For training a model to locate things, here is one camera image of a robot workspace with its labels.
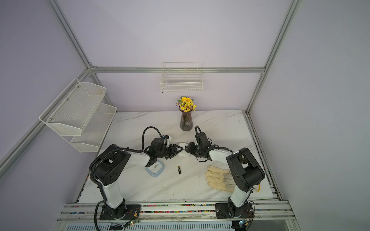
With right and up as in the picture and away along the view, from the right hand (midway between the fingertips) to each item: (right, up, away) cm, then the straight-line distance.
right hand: (188, 151), depth 94 cm
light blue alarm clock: (-20, -10, -9) cm, 24 cm away
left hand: (-4, 0, -2) cm, 4 cm away
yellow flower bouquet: (-1, +31, -3) cm, 31 cm away
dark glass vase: (-1, +19, +7) cm, 20 cm away
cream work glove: (+19, -15, -10) cm, 26 cm away
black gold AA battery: (-5, -11, -6) cm, 13 cm away
